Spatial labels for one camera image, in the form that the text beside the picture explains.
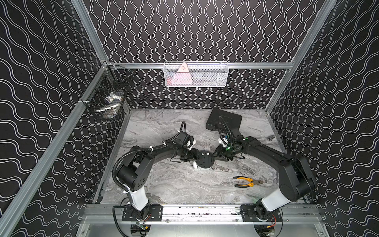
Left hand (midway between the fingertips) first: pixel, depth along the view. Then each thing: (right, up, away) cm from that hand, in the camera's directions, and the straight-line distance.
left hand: (198, 157), depth 89 cm
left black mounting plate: (-24, -25, -13) cm, 38 cm away
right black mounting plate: (+26, -21, -21) cm, 40 cm away
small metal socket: (+52, +11, +13) cm, 54 cm away
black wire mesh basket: (-54, +37, -1) cm, 65 cm away
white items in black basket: (-50, +32, -3) cm, 60 cm away
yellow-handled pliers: (+31, -13, -4) cm, 34 cm away
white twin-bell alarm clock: (+5, -2, -1) cm, 5 cm away
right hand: (+9, +1, -2) cm, 9 cm away
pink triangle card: (-10, +49, +1) cm, 50 cm away
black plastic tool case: (+18, +23, +21) cm, 36 cm away
